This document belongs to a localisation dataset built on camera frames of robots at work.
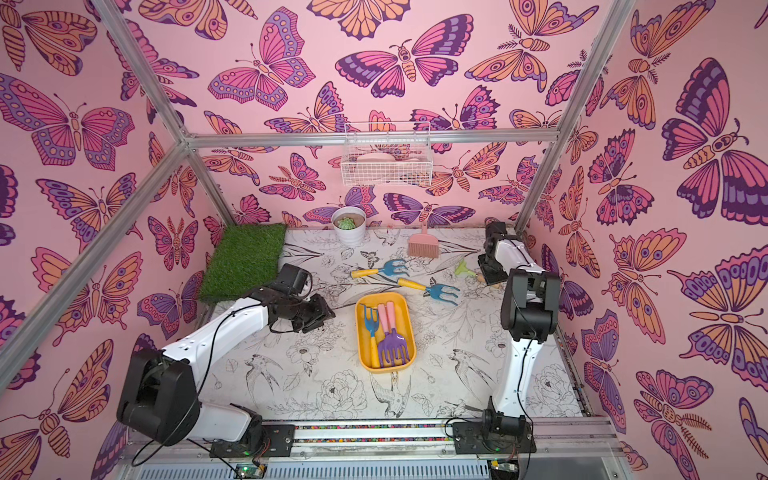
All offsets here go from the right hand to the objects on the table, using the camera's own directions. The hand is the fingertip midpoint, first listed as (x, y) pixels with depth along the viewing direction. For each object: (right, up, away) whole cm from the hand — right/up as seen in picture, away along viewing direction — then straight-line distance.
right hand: (479, 269), depth 103 cm
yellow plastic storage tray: (-27, -17, -10) cm, 33 cm away
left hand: (-47, -12, -17) cm, 51 cm away
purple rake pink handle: (-30, -13, -8) cm, 34 cm away
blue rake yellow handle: (-36, -16, -12) cm, 41 cm away
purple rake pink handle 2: (-31, -21, -16) cm, 41 cm away
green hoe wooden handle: (-5, 0, +4) cm, 6 cm away
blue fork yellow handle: (-31, 0, +4) cm, 31 cm away
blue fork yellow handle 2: (-15, -7, +1) cm, 16 cm away
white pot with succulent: (-45, +15, +3) cm, 48 cm away
